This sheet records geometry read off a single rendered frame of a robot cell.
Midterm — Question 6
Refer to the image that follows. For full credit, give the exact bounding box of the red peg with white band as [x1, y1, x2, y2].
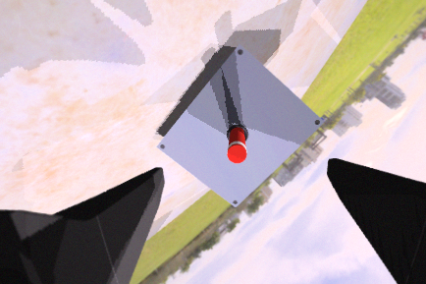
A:
[228, 128, 247, 163]

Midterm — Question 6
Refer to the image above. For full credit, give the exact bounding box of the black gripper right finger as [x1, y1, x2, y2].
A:
[327, 158, 426, 284]

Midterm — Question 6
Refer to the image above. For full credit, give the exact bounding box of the grey square panel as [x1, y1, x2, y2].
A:
[156, 45, 324, 207]

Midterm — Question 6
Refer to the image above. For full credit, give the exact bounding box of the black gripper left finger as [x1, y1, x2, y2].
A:
[0, 167, 166, 284]

